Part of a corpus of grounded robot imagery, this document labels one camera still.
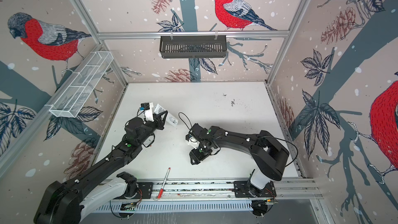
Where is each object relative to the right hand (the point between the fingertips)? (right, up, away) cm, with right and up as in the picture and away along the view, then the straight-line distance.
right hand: (194, 162), depth 79 cm
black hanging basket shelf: (-12, +69, +28) cm, 76 cm away
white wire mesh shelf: (-57, +33, -8) cm, 67 cm away
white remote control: (-13, +22, +2) cm, 26 cm away
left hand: (-14, +27, -2) cm, 30 cm away
